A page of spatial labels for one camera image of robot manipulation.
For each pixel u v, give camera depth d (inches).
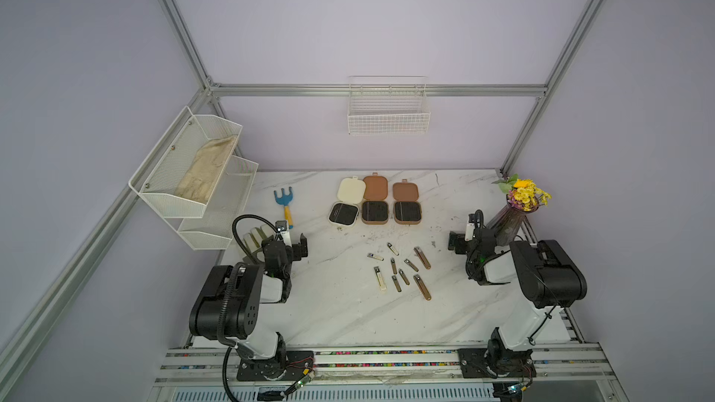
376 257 37.4
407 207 42.4
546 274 19.9
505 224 35.6
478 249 30.8
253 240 38.5
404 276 35.7
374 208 42.2
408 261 36.6
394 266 36.6
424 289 34.2
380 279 34.8
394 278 35.5
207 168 31.6
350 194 43.7
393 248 37.8
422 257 37.0
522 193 31.7
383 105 38.7
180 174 30.8
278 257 28.2
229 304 16.8
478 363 28.9
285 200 43.6
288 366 28.6
